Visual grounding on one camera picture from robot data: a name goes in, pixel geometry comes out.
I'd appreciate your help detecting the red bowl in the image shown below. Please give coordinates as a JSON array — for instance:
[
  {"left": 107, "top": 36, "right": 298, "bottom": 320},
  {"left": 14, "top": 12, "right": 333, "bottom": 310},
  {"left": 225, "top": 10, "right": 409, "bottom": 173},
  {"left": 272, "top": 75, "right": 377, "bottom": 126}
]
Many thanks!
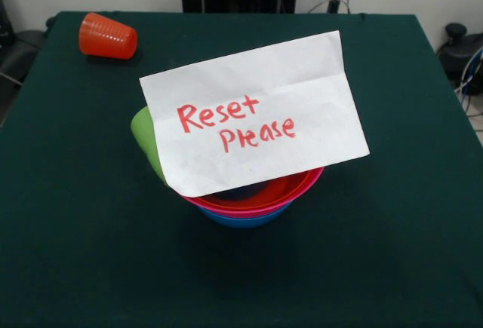
[{"left": 202, "top": 169, "right": 316, "bottom": 210}]

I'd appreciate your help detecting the pink bowl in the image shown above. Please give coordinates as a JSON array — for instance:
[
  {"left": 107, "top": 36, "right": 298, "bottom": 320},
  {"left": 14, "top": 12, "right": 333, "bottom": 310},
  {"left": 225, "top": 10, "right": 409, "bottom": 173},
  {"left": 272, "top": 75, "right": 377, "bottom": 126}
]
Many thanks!
[{"left": 180, "top": 166, "right": 325, "bottom": 219}]

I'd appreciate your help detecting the white paper reset sign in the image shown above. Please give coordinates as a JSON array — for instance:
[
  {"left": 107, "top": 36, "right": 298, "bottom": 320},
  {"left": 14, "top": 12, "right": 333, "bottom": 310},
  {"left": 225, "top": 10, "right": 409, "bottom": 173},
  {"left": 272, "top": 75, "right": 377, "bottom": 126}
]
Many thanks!
[{"left": 138, "top": 29, "right": 371, "bottom": 198}]

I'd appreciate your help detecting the blue bowl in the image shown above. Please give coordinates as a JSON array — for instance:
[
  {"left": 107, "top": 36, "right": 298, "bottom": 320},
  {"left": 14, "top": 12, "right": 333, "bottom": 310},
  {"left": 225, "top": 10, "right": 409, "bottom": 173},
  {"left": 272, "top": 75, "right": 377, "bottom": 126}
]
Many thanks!
[{"left": 198, "top": 201, "right": 294, "bottom": 230}]

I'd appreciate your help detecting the green cup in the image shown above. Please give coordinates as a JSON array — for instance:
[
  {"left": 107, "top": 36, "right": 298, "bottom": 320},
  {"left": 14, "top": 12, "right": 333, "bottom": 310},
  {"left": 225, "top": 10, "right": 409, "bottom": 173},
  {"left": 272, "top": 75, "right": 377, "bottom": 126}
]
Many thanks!
[{"left": 130, "top": 106, "right": 168, "bottom": 187}]

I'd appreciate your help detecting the dark green tablecloth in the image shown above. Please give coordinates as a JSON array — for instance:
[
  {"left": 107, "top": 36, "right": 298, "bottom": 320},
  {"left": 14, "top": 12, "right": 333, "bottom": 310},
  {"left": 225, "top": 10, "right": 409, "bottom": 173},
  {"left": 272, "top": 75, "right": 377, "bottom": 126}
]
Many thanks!
[{"left": 0, "top": 10, "right": 483, "bottom": 328}]

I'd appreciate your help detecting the orange ribbed cup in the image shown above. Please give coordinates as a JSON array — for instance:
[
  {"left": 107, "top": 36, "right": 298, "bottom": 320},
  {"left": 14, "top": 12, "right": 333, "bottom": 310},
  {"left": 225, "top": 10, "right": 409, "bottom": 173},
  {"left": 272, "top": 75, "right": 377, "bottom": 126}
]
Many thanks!
[{"left": 78, "top": 12, "right": 139, "bottom": 60}]

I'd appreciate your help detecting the black chair base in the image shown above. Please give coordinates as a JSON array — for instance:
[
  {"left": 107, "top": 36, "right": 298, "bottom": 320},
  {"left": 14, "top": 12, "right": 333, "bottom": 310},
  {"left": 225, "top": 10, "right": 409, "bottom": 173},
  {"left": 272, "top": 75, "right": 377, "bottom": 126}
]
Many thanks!
[
  {"left": 436, "top": 22, "right": 483, "bottom": 95},
  {"left": 0, "top": 0, "right": 52, "bottom": 125}
]

